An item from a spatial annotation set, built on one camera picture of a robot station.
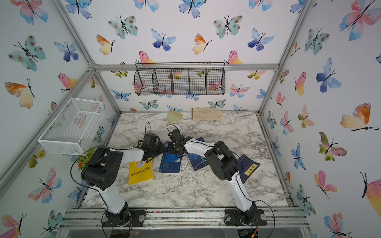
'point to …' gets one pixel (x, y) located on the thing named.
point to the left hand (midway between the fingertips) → (168, 146)
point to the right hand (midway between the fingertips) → (170, 149)
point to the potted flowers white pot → (82, 160)
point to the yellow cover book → (140, 171)
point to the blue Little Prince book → (197, 161)
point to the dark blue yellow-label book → (170, 163)
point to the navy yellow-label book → (250, 167)
